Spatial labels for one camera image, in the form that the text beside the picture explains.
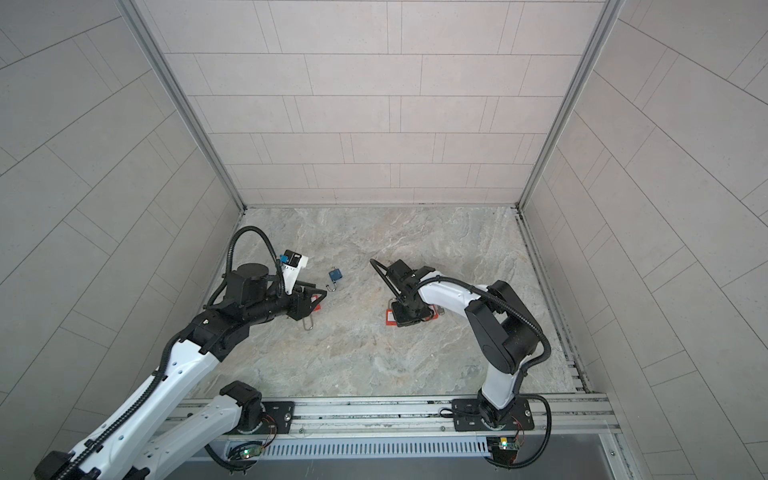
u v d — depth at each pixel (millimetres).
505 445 682
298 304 609
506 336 458
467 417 707
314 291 707
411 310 744
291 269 628
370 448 680
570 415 725
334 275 962
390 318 850
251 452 644
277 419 704
